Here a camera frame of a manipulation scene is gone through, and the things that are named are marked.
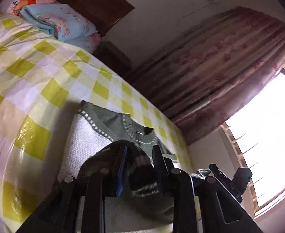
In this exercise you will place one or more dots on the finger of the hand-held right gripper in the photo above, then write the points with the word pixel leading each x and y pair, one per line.
pixel 243 176
pixel 221 174

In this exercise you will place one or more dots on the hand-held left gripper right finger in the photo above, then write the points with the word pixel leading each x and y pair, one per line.
pixel 160 172

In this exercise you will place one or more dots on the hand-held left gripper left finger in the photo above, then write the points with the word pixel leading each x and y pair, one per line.
pixel 122 174

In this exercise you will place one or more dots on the green knit sweater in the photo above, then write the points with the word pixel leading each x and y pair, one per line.
pixel 84 138

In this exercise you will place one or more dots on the window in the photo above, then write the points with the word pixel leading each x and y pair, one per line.
pixel 266 138

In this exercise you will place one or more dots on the pink floral curtain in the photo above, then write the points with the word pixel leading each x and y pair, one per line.
pixel 217 65

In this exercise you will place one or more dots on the yellow checked bed sheet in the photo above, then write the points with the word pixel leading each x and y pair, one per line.
pixel 35 65

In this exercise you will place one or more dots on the light blue floral quilt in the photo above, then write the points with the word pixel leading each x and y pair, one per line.
pixel 60 21

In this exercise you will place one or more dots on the large wooden headboard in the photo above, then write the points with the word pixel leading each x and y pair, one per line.
pixel 89 2

